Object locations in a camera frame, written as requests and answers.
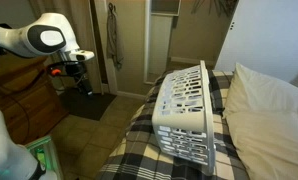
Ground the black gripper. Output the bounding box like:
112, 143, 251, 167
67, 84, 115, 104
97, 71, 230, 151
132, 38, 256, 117
65, 62, 94, 96

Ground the white plastic laundry basket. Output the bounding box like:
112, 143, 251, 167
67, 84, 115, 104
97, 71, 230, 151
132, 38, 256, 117
151, 60, 217, 176

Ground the dark floor mat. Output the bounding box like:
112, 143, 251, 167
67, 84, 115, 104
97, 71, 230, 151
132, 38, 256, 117
57, 88, 118, 122

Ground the grey hanging cloth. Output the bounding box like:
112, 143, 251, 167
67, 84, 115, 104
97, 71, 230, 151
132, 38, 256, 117
105, 2, 125, 71

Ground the wooden dresser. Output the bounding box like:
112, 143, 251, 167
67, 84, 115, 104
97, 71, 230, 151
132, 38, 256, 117
0, 54, 69, 145

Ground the beige curtain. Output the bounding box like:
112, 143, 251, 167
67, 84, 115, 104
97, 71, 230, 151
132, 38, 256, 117
28, 0, 104, 95

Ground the green lit control box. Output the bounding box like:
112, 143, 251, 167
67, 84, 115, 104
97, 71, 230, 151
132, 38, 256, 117
24, 134, 65, 180

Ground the black white plaid blanket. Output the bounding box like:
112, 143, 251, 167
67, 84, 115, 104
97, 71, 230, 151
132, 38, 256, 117
94, 69, 251, 180

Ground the white framed narrow mirror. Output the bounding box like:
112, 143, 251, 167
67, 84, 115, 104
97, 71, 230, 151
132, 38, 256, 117
143, 0, 183, 85

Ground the dark hanging plant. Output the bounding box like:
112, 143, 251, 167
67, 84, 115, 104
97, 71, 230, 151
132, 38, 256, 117
190, 0, 240, 18

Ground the black looped gripper cable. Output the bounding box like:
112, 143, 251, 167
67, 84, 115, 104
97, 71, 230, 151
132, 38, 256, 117
47, 59, 77, 78

